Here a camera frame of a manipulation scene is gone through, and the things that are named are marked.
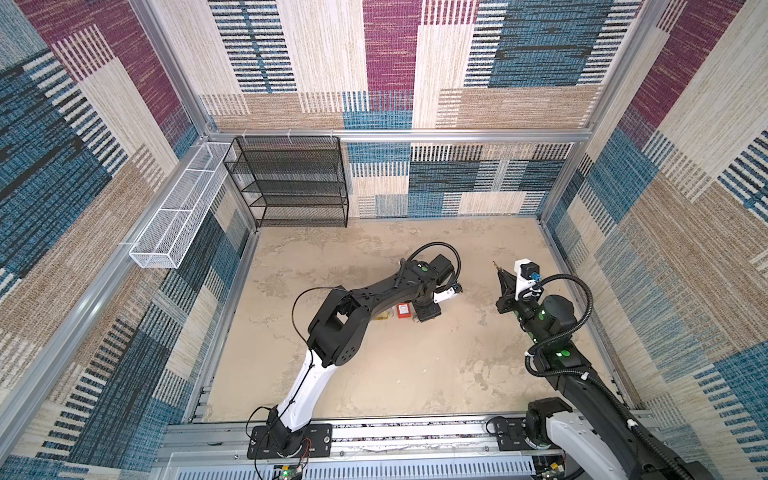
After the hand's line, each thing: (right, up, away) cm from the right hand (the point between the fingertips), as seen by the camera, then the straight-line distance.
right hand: (501, 274), depth 79 cm
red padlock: (-25, -12, +15) cm, 32 cm away
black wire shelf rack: (-64, +31, +31) cm, 78 cm away
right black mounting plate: (0, -38, -5) cm, 38 cm away
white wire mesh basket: (-95, +9, +11) cm, 96 cm away
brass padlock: (-30, -14, +16) cm, 37 cm away
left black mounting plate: (-46, -40, -5) cm, 61 cm away
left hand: (-17, -10, +15) cm, 25 cm away
